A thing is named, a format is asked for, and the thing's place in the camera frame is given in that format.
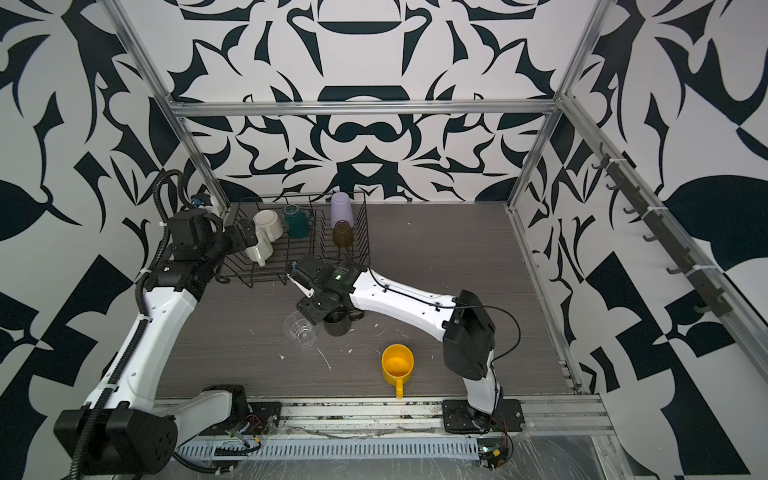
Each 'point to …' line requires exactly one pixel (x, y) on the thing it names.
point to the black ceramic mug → (337, 322)
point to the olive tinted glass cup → (342, 233)
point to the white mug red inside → (269, 220)
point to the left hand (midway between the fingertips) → (230, 222)
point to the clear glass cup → (300, 330)
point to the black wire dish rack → (318, 244)
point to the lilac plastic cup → (341, 209)
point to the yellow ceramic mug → (397, 364)
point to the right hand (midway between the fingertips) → (311, 300)
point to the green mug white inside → (298, 221)
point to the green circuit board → (492, 452)
